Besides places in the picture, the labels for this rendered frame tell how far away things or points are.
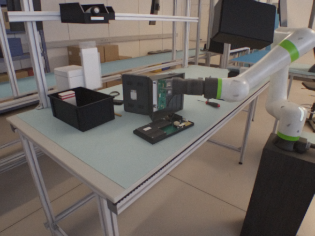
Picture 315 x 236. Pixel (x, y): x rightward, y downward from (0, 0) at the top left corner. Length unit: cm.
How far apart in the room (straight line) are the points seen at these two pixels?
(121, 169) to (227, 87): 54
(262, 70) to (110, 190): 85
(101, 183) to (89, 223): 125
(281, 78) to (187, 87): 64
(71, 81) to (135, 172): 73
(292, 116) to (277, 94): 18
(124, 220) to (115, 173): 119
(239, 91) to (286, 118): 46
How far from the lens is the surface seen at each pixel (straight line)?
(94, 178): 72
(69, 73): 126
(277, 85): 140
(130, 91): 112
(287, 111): 131
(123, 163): 76
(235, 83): 94
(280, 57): 115
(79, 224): 194
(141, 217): 190
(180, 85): 95
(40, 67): 135
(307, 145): 143
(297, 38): 120
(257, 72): 111
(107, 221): 84
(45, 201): 160
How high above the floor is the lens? 144
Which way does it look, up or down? 24 degrees down
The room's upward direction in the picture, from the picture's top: straight up
